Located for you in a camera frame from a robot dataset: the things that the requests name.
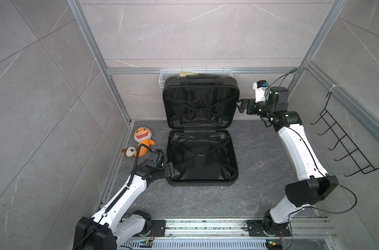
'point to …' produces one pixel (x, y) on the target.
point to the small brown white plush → (130, 151)
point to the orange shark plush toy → (142, 136)
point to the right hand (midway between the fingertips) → (245, 101)
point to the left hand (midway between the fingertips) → (168, 168)
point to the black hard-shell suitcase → (199, 111)
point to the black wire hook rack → (364, 165)
